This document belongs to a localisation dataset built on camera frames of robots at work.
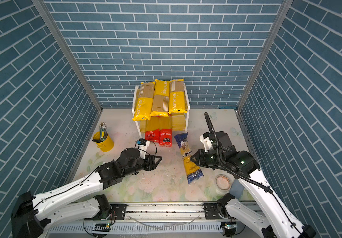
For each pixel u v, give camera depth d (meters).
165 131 0.82
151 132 0.84
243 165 0.43
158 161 0.71
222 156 0.47
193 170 0.62
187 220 0.72
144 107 0.72
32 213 0.39
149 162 0.64
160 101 0.76
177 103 0.74
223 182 0.85
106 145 0.91
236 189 0.79
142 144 0.67
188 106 0.74
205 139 0.62
